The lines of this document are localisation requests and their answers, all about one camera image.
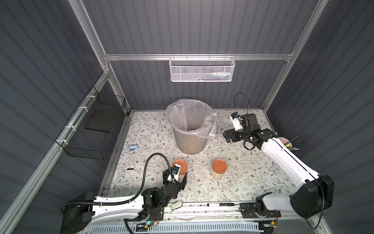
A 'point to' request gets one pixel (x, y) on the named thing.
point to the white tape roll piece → (176, 205)
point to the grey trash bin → (189, 144)
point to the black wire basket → (90, 131)
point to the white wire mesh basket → (201, 69)
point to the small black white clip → (131, 168)
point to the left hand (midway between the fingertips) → (180, 173)
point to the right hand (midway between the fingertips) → (233, 132)
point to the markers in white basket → (215, 76)
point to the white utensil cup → (288, 144)
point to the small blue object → (133, 147)
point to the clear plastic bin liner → (193, 115)
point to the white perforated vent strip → (233, 228)
